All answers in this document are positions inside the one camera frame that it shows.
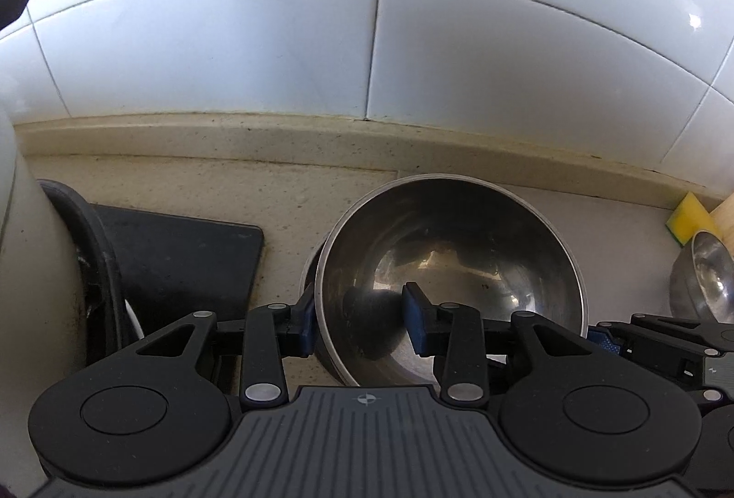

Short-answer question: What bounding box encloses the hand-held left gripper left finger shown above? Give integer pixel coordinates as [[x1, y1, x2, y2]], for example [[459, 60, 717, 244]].
[[134, 297, 317, 410]]

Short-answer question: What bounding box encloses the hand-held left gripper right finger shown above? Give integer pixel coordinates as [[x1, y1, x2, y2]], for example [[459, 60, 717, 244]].
[[401, 283, 591, 403]]

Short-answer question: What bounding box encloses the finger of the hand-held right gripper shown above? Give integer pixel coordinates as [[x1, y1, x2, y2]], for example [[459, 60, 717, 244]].
[[593, 313, 734, 403]]

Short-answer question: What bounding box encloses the medium steel bowl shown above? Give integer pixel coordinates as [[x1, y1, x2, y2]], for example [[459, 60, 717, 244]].
[[313, 173, 589, 387]]

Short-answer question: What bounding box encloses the small steel bowl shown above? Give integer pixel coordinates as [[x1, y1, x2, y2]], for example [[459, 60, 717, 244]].
[[668, 229, 734, 325]]

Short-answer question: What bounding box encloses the black glass gas stove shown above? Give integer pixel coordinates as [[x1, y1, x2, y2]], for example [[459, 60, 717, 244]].
[[86, 203, 266, 397]]

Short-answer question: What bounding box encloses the yellow sponge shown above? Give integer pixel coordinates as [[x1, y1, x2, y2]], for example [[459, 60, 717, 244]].
[[664, 191, 717, 247]]

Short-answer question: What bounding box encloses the wooden knife block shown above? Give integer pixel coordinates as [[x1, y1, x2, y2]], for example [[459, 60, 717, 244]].
[[707, 190, 734, 236]]

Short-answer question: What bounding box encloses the black burner pot support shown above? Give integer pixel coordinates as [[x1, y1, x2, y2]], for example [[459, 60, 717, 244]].
[[35, 178, 145, 368]]

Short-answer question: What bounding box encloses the aluminium pressure cooker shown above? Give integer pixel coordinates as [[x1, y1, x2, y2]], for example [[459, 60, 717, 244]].
[[0, 0, 96, 483]]

